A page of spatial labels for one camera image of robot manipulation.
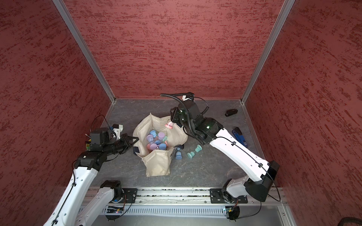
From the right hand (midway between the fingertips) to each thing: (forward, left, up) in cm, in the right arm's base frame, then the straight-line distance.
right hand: (172, 114), depth 68 cm
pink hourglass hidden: (-5, +1, -1) cm, 5 cm away
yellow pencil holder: (-5, +53, -21) cm, 57 cm away
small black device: (+29, -44, -35) cm, 63 cm away
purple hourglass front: (+3, +10, -24) cm, 26 cm away
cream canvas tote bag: (-15, +10, -25) cm, 31 cm away
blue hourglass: (+6, +15, -27) cm, 31 cm away
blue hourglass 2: (-5, +8, -24) cm, 26 cm away
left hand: (-8, +19, -13) cm, 24 cm away
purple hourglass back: (-6, +14, -22) cm, 27 cm away
